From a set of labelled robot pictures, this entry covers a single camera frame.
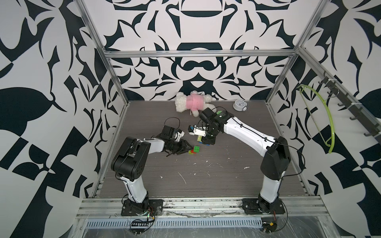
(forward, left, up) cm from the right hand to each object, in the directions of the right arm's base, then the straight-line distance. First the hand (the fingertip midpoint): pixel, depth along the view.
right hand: (204, 135), depth 85 cm
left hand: (-2, +9, -11) cm, 14 cm away
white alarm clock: (+33, -30, -11) cm, 46 cm away
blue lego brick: (-7, +2, +5) cm, 9 cm away
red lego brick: (-6, +7, -9) cm, 13 cm away
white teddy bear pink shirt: (+31, +5, -4) cm, 31 cm away
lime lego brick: (-5, +8, -11) cm, 15 cm away
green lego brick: (-4, +4, -8) cm, 10 cm away
